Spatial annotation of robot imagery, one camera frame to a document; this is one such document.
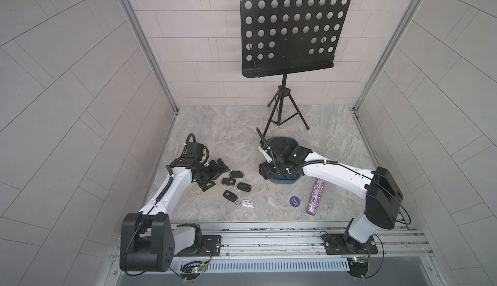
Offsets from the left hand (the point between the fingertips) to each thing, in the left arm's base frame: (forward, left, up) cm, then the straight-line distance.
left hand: (226, 171), depth 83 cm
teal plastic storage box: (-3, -28, -1) cm, 28 cm away
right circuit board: (-33, -50, -8) cm, 61 cm away
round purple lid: (-10, -30, -7) cm, 32 cm away
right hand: (0, -17, +2) cm, 17 cm away
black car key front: (-8, -2, -6) cm, 10 cm away
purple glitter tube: (-9, -39, -3) cm, 40 cm away
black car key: (-2, -1, -6) cm, 7 cm away
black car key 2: (-4, -8, -6) cm, 11 cm away
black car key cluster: (+2, -4, -6) cm, 8 cm away
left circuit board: (-33, +5, -5) cm, 34 cm away
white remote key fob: (-11, -10, -6) cm, 16 cm away
